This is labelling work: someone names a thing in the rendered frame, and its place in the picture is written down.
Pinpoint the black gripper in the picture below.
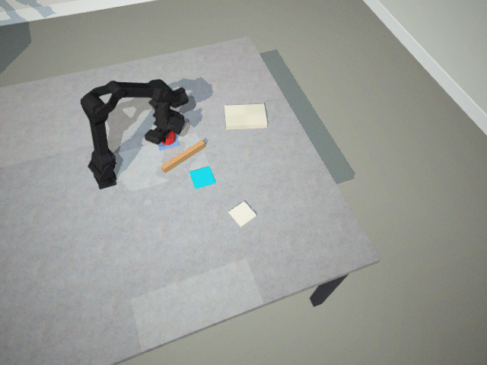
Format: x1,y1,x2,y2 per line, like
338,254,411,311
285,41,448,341
145,109,180,144

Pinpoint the cream flat square tile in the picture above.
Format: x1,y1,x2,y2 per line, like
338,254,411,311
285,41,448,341
228,202,256,228

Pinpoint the long wooden bar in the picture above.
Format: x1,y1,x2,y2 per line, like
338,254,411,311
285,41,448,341
161,140,205,173

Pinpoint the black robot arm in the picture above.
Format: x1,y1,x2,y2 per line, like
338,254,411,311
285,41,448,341
81,79,189,189

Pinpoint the cream flat rectangular block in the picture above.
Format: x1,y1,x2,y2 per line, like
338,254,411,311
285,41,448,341
224,104,267,130

